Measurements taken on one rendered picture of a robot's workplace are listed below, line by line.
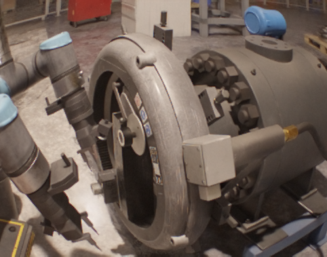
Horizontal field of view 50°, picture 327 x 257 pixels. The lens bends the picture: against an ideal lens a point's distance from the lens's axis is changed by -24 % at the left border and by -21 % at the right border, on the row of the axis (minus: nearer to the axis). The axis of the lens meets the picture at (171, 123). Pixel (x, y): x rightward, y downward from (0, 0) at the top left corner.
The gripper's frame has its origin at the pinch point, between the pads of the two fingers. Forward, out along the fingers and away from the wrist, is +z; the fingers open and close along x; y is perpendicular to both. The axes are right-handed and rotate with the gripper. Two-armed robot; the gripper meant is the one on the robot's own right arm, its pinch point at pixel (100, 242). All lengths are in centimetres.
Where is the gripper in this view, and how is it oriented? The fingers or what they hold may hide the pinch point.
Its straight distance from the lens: 80.3
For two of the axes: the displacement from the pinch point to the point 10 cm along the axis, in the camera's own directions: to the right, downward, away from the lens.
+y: -9.1, 4.1, 0.6
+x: 1.8, 5.2, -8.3
